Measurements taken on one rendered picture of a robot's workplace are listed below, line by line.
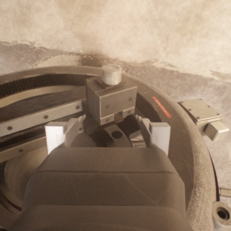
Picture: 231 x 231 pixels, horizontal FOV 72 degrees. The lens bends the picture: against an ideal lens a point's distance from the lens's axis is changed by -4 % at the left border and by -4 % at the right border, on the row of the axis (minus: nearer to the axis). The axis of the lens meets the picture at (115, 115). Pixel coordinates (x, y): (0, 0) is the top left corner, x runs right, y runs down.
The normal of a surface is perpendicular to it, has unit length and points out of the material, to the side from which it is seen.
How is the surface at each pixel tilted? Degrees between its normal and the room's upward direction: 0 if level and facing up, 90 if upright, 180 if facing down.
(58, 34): 0
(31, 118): 38
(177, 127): 90
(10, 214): 90
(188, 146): 90
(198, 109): 90
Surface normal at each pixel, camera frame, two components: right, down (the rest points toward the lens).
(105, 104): 0.52, 0.55
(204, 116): 0.03, -0.78
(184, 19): -0.11, 0.62
